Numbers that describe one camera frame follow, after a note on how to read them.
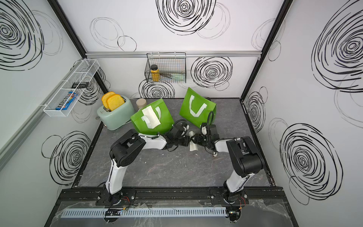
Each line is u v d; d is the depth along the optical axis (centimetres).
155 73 85
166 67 89
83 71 90
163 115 93
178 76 87
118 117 94
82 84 79
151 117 88
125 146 56
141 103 111
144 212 96
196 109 94
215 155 87
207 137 85
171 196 75
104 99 91
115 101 93
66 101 67
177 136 78
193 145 91
